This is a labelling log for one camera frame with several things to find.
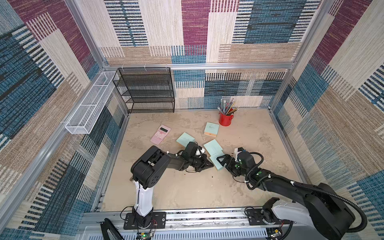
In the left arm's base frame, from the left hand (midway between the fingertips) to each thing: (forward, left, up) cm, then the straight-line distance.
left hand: (215, 165), depth 89 cm
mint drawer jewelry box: (+4, 0, +1) cm, 4 cm away
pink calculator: (+24, +35, -1) cm, 43 cm away
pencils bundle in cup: (+39, -12, +8) cm, 42 cm away
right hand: (0, -4, +3) cm, 5 cm away
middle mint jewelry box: (+11, 0, +3) cm, 11 cm away
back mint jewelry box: (+26, 0, +1) cm, 26 cm away
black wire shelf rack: (+53, +44, +20) cm, 72 cm away
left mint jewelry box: (+19, +18, 0) cm, 26 cm away
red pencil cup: (+33, -10, +3) cm, 34 cm away
